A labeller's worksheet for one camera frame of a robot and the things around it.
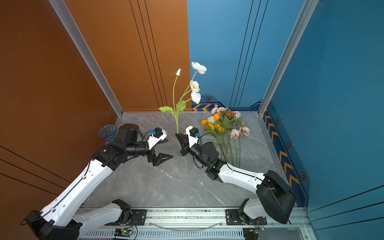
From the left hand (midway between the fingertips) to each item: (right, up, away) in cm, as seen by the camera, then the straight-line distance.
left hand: (169, 146), depth 68 cm
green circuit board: (-22, -42, +2) cm, 47 cm away
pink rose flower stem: (+39, +4, +34) cm, 52 cm away
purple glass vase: (-38, +6, +17) cm, 42 cm away
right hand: (+3, +5, +2) cm, 6 cm away
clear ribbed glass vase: (+6, -11, +14) cm, 19 cm away
